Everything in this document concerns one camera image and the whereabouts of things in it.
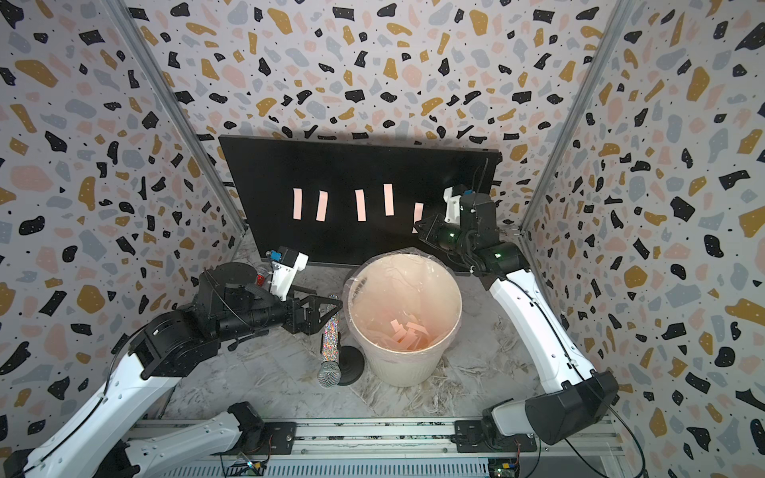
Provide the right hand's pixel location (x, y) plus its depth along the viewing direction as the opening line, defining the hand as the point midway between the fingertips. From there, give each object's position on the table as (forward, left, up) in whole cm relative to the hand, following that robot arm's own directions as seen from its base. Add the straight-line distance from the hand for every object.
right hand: (413, 224), depth 69 cm
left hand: (-20, +16, -2) cm, 26 cm away
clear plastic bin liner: (-4, +3, -27) cm, 27 cm away
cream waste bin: (-22, +3, -33) cm, 40 cm away
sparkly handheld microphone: (-28, +18, -16) cm, 37 cm away
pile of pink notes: (-14, 0, -30) cm, 33 cm away
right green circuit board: (-42, -22, -40) cm, 62 cm away
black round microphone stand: (-20, +17, -37) cm, 45 cm away
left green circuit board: (-44, +37, -38) cm, 69 cm away
